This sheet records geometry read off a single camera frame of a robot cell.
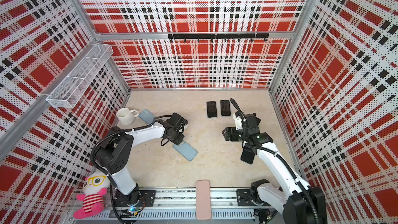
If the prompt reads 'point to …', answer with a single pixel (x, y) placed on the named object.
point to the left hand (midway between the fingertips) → (178, 141)
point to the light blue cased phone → (186, 150)
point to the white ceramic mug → (126, 116)
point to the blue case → (147, 116)
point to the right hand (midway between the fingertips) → (229, 133)
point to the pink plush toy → (94, 188)
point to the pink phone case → (203, 202)
